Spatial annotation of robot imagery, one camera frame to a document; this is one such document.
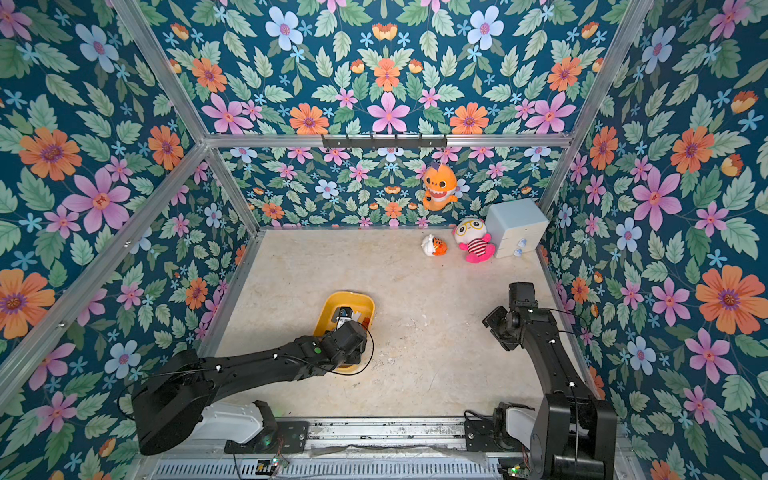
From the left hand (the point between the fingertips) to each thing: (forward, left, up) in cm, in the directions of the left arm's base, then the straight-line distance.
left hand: (362, 345), depth 86 cm
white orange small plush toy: (+35, -26, +2) cm, 43 cm away
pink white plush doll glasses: (+38, -40, +3) cm, 55 cm away
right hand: (+2, -38, +4) cm, 38 cm away
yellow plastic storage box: (+12, 0, +1) cm, 12 cm away
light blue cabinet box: (+33, -54, +11) cm, 64 cm away
